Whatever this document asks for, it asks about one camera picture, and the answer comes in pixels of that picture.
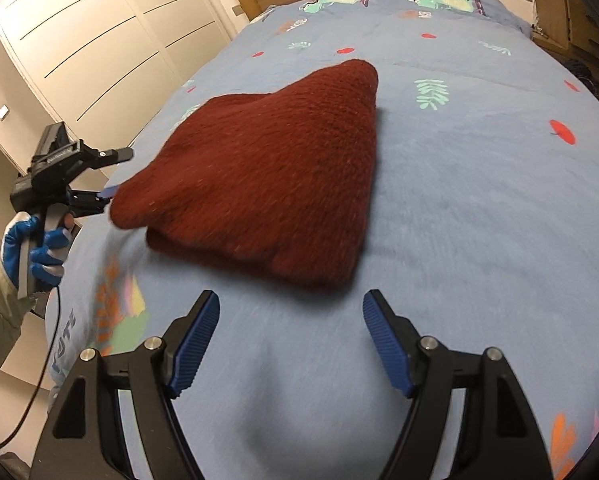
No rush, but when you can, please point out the dark red knit sweater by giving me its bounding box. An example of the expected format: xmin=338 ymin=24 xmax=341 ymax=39
xmin=109 ymin=58 xmax=379 ymax=289

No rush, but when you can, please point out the blue cartoon print bed cover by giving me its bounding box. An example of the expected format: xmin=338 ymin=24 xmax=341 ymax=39
xmin=46 ymin=0 xmax=599 ymax=479

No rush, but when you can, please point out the blue gloved left hand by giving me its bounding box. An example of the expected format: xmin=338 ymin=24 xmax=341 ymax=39
xmin=0 ymin=211 xmax=75 ymax=298

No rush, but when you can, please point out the wall switch plate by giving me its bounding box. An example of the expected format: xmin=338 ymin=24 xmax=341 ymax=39
xmin=0 ymin=105 xmax=10 ymax=122

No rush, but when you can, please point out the black cable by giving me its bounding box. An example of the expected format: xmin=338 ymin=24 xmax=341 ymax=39
xmin=0 ymin=284 xmax=63 ymax=453

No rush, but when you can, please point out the white wardrobe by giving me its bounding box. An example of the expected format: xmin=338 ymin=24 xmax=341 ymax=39
xmin=0 ymin=0 xmax=229 ymax=148

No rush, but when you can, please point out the wooden bedside drawer cabinet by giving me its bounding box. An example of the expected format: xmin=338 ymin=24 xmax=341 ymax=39
xmin=531 ymin=0 xmax=599 ymax=72

